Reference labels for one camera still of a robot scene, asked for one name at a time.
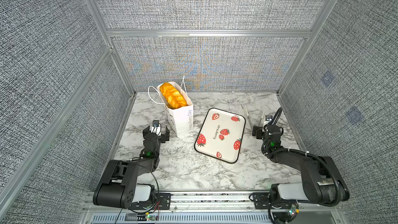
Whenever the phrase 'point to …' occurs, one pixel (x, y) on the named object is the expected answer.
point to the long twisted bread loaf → (174, 99)
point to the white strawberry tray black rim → (221, 135)
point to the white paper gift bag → (181, 118)
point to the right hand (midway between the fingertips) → (264, 124)
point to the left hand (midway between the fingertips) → (157, 126)
